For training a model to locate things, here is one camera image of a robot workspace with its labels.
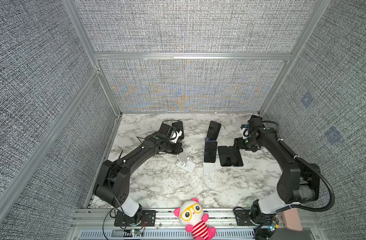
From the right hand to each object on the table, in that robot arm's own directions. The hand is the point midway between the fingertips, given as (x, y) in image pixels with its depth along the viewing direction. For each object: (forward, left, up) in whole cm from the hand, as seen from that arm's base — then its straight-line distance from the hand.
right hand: (240, 146), depth 89 cm
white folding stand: (-9, +34, -3) cm, 35 cm away
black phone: (+21, +12, -11) cm, 26 cm away
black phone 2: (-4, +19, +1) cm, 19 cm away
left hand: (-4, +35, +2) cm, 35 cm away
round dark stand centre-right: (+11, +18, -8) cm, 22 cm away
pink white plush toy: (-35, +31, -3) cm, 47 cm away
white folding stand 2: (-9, +19, -10) cm, 23 cm away
